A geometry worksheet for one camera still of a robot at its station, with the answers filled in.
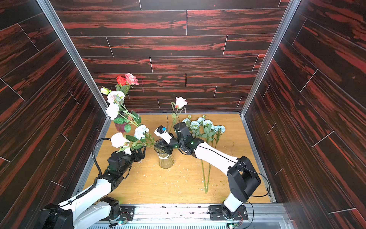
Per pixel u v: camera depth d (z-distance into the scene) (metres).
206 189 0.82
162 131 0.66
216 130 1.05
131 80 0.80
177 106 0.70
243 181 0.44
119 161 0.63
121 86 0.93
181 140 0.63
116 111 0.61
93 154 0.70
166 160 0.80
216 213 0.73
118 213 0.72
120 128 1.10
